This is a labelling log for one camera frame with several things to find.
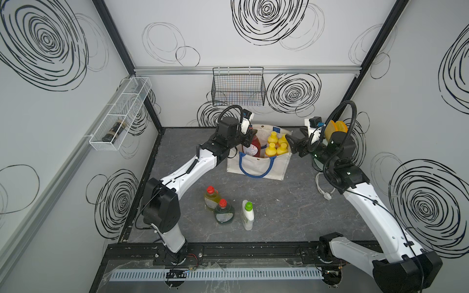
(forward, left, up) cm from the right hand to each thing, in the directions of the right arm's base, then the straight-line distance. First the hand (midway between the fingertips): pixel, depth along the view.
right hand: (297, 132), depth 69 cm
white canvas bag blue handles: (+16, +10, -19) cm, 27 cm away
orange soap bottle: (+11, +6, -16) cm, 20 cm away
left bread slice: (+20, -25, -18) cm, 36 cm away
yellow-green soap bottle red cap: (-18, +33, -21) cm, 43 cm away
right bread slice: (+19, -29, -15) cm, 38 cm away
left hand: (+8, +16, -7) cm, 19 cm away
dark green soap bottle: (-23, +28, -25) cm, 44 cm away
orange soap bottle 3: (+3, +2, -14) cm, 15 cm away
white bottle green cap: (-24, +18, -22) cm, 37 cm away
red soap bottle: (+4, +15, -16) cm, 23 cm away
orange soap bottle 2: (+3, +7, -17) cm, 18 cm away
